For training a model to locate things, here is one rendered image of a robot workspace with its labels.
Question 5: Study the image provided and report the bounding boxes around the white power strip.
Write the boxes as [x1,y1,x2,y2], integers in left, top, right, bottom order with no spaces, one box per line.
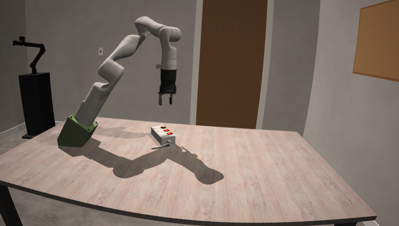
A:
[151,125,176,149]

